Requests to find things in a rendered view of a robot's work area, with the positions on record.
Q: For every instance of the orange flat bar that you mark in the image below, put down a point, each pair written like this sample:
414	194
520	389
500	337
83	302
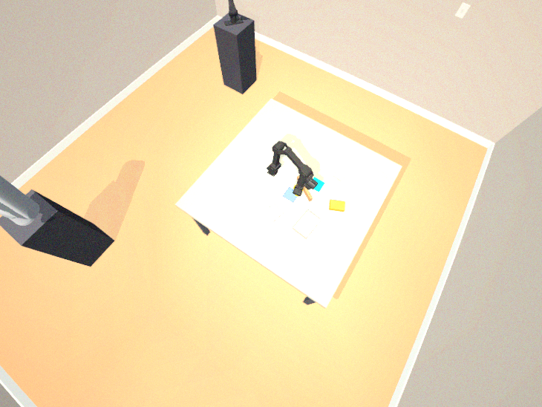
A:
309	197

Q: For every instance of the yellow rectangular block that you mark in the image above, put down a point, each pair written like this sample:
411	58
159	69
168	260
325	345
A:
337	205

